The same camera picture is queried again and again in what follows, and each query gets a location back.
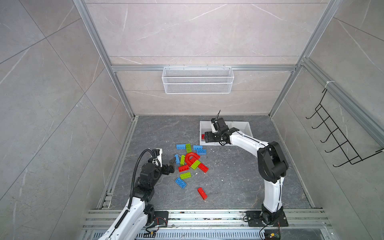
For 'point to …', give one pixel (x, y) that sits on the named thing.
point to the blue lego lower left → (180, 183)
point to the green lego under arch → (196, 164)
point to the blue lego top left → (180, 146)
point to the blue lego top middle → (197, 147)
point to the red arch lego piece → (190, 158)
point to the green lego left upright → (182, 162)
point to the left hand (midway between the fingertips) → (167, 154)
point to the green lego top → (188, 147)
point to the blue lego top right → (201, 151)
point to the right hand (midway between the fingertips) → (209, 135)
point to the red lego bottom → (202, 193)
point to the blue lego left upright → (177, 159)
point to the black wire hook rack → (351, 153)
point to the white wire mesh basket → (198, 80)
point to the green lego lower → (185, 175)
